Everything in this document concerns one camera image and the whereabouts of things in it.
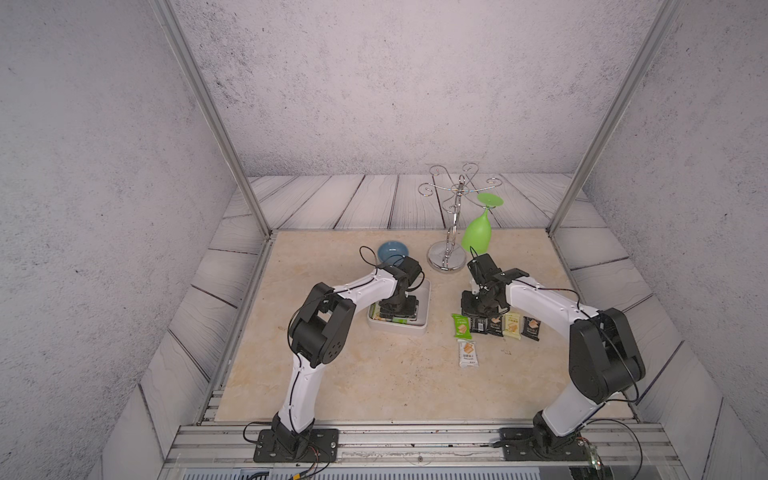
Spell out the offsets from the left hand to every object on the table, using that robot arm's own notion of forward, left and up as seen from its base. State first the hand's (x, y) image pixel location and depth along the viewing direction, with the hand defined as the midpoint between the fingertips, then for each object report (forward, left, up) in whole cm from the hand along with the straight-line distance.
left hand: (411, 318), depth 95 cm
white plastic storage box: (+8, -4, +2) cm, 9 cm away
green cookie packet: (-3, -16, 0) cm, 16 cm away
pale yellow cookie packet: (-3, -31, 0) cm, 31 cm away
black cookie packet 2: (-3, -26, 0) cm, 26 cm away
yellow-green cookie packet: (0, +11, +5) cm, 12 cm away
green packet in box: (-1, +3, +1) cm, 3 cm away
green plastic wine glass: (+15, -19, +23) cm, 34 cm away
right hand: (-1, -17, +6) cm, 18 cm away
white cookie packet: (-13, -16, 0) cm, 20 cm away
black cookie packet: (-3, -21, 0) cm, 21 cm away
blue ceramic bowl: (+26, +6, +2) cm, 27 cm away
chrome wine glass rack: (+24, -16, +1) cm, 29 cm away
